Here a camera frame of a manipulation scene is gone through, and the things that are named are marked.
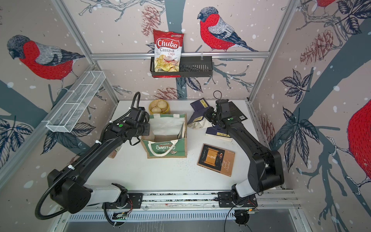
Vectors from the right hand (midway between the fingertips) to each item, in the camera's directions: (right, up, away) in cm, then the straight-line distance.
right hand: (201, 111), depth 86 cm
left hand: (-31, -8, -5) cm, 33 cm away
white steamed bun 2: (-33, +1, +20) cm, 39 cm away
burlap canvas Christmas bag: (-22, -18, +10) cm, 30 cm away
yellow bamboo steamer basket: (-36, +6, +28) cm, 46 cm away
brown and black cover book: (+10, -30, +1) cm, 31 cm away
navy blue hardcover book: (+12, -15, +14) cm, 23 cm away
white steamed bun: (-29, +5, +24) cm, 38 cm away
